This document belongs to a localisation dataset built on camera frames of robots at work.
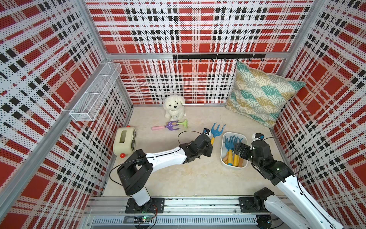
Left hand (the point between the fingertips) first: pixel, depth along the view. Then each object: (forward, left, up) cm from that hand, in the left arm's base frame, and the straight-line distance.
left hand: (212, 146), depth 85 cm
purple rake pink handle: (+22, +30, -9) cm, 38 cm away
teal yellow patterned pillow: (+28, -32, +15) cm, 45 cm away
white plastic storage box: (+1, -8, -7) cm, 11 cm away
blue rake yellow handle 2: (-6, -15, -7) cm, 18 cm away
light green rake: (+24, +17, -9) cm, 31 cm away
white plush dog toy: (+27, +25, +6) cm, 37 cm away
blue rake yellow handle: (+8, -3, +2) cm, 9 cm away
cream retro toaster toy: (+4, +55, 0) cm, 55 cm away
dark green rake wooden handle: (-6, -8, -5) cm, 12 cm away
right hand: (-4, -16, +6) cm, 18 cm away
